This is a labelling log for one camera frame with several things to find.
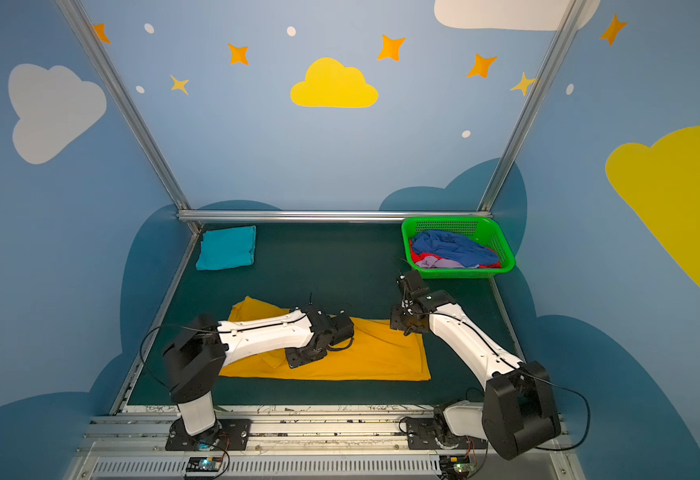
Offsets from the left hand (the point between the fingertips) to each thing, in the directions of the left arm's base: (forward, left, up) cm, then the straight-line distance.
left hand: (312, 361), depth 83 cm
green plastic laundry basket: (+51, -61, +3) cm, 80 cm away
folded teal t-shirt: (+43, +37, -2) cm, 57 cm away
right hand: (+11, -26, +6) cm, 29 cm away
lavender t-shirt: (+33, -41, +4) cm, 53 cm away
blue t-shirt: (+39, -47, +5) cm, 61 cm away
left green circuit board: (-24, +24, -4) cm, 34 cm away
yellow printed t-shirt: (+4, -19, -4) cm, 20 cm away
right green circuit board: (-24, -37, -4) cm, 44 cm away
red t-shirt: (+35, -34, +5) cm, 49 cm away
